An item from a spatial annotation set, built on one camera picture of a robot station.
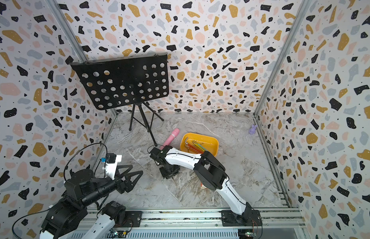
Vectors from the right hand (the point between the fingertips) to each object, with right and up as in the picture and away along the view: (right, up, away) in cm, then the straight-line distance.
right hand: (169, 176), depth 89 cm
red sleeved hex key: (+14, +16, +12) cm, 24 cm away
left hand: (-8, +12, -27) cm, 31 cm away
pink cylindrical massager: (+1, +26, +18) cm, 31 cm away
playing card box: (+20, -4, -6) cm, 21 cm away
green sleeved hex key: (+19, +17, +12) cm, 28 cm away
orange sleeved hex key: (+13, +15, +11) cm, 23 cm away
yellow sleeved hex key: (+18, +17, +11) cm, 27 cm away
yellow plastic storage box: (+26, +18, +12) cm, 34 cm away
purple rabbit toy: (+57, +28, +18) cm, 66 cm away
